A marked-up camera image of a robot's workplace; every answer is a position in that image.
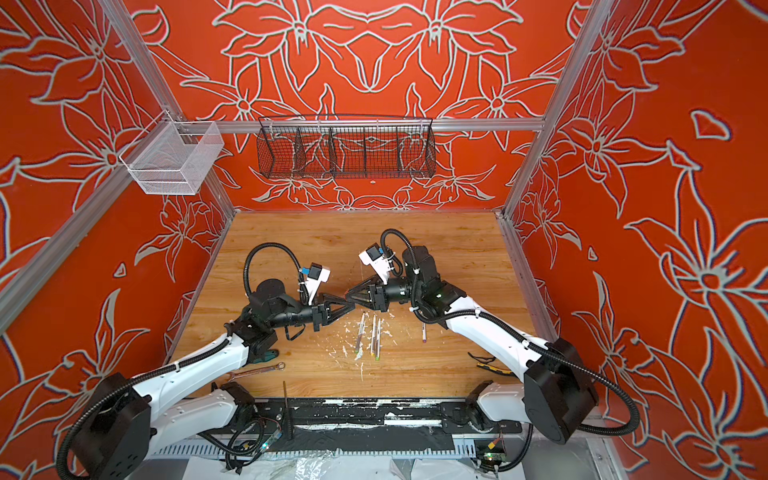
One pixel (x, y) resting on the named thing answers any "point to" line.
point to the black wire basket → (346, 147)
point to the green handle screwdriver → (256, 355)
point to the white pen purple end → (424, 332)
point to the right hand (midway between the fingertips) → (346, 298)
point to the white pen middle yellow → (373, 335)
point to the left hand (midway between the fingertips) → (352, 305)
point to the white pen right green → (378, 340)
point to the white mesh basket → (181, 158)
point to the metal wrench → (278, 366)
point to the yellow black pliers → (486, 364)
